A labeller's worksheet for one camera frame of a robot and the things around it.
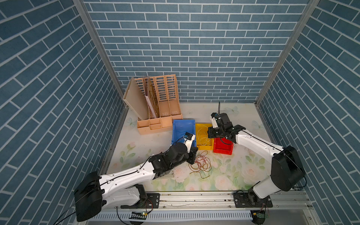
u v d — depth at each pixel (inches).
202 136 38.2
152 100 36.9
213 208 28.5
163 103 47.6
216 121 28.1
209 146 36.0
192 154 25.2
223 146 36.7
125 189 18.4
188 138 25.3
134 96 38.9
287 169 17.3
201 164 34.1
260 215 28.1
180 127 41.0
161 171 21.0
